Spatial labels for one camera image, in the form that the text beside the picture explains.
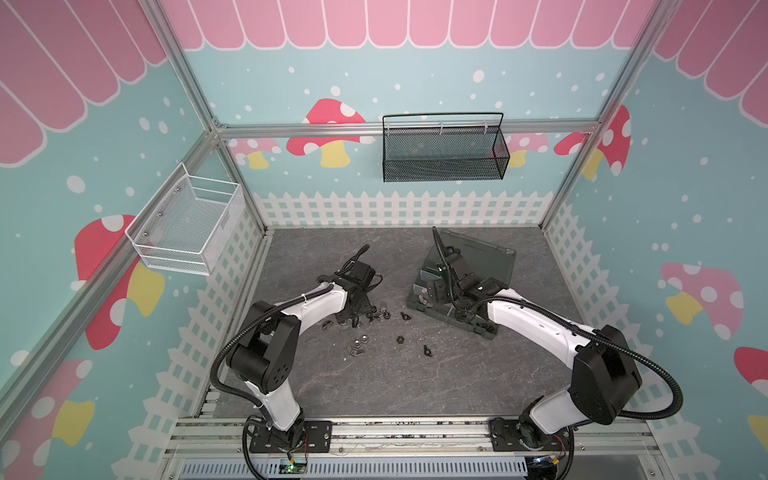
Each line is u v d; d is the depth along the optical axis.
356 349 0.89
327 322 0.94
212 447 0.75
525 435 0.66
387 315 0.97
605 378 0.43
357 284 0.73
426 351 0.89
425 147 0.95
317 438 0.74
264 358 0.47
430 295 0.80
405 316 0.95
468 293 0.61
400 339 0.92
